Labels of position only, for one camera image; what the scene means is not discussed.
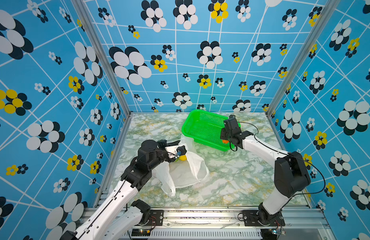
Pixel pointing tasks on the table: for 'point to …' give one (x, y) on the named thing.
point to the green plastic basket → (205, 128)
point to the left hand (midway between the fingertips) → (177, 138)
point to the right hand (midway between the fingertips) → (225, 132)
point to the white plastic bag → (194, 170)
